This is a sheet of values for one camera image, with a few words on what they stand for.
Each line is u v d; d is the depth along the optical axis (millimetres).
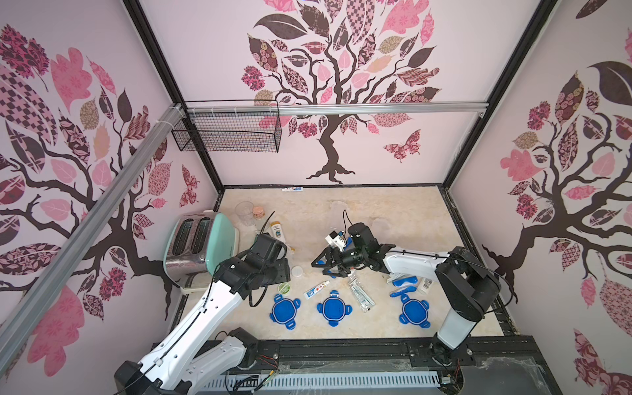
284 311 829
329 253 742
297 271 914
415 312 829
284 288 873
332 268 839
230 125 945
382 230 1043
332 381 697
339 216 1073
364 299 848
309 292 862
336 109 942
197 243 813
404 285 874
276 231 1006
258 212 983
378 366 725
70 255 492
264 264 542
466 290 461
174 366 387
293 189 1188
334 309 835
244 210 1057
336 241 813
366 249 697
